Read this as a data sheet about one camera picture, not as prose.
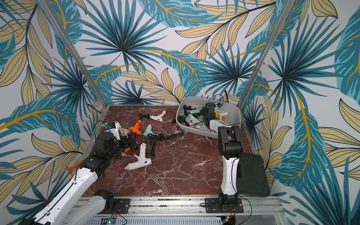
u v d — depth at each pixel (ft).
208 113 2.75
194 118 3.37
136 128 3.37
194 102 3.81
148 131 3.31
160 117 3.61
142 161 2.82
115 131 2.23
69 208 1.44
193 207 2.48
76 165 2.76
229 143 1.92
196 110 3.56
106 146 1.89
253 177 2.57
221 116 3.64
